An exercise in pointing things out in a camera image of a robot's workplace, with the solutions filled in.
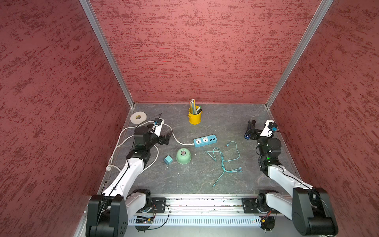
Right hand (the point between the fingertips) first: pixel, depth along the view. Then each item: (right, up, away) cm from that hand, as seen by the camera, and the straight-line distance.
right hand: (255, 123), depth 82 cm
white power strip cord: (-88, -27, +7) cm, 92 cm away
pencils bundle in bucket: (-36, +14, +18) cm, 43 cm away
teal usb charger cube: (-51, -22, +6) cm, 56 cm away
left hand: (-52, -4, +2) cm, 53 cm away
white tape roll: (-79, +3, +29) cm, 84 cm away
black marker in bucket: (-32, +9, +21) cm, 39 cm away
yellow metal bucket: (-35, +2, +22) cm, 41 cm away
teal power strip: (-27, -12, +15) cm, 34 cm away
